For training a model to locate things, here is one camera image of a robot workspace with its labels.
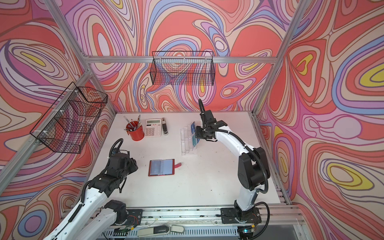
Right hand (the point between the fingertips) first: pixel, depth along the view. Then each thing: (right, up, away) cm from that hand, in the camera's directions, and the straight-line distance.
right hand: (199, 137), depth 89 cm
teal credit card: (-3, -2, +3) cm, 5 cm away
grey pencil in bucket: (-48, +11, +9) cm, 50 cm away
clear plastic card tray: (-7, -1, +9) cm, 12 cm away
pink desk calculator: (-33, +6, +18) cm, 38 cm away
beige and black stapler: (-24, +7, +15) cm, 30 cm away
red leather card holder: (-23, -18, +1) cm, 29 cm away
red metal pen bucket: (-41, +4, +4) cm, 41 cm away
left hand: (-36, -13, -8) cm, 39 cm away
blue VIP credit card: (-4, +5, +8) cm, 10 cm away
